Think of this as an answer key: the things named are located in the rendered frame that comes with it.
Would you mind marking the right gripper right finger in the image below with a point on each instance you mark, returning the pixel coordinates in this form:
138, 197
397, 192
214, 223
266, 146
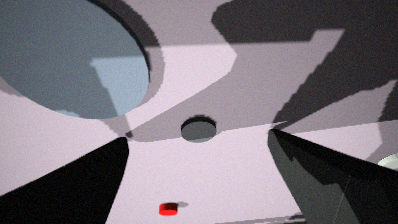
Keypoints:
331, 187

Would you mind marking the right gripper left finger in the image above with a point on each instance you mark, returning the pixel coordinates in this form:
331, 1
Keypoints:
81, 192

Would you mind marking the red short cylinder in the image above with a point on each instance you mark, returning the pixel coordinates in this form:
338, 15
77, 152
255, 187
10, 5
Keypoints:
168, 209

